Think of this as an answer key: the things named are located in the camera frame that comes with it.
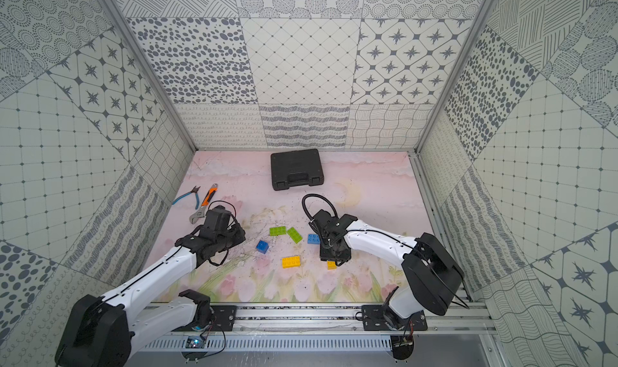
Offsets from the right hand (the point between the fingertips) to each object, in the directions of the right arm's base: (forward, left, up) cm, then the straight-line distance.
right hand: (331, 259), depth 83 cm
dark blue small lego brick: (+4, +25, 0) cm, 26 cm away
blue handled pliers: (+30, +60, -1) cm, 68 cm away
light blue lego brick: (+8, +7, -2) cm, 11 cm away
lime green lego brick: (+12, +22, -2) cm, 25 cm away
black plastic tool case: (+41, +16, +2) cm, 44 cm away
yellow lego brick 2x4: (-1, +15, -1) cm, 15 cm away
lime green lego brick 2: (+10, +14, -3) cm, 18 cm away
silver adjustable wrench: (+19, +55, -2) cm, 58 cm away
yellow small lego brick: (-2, 0, 0) cm, 2 cm away
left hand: (+8, +30, +4) cm, 31 cm away
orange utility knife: (+28, +53, -1) cm, 60 cm away
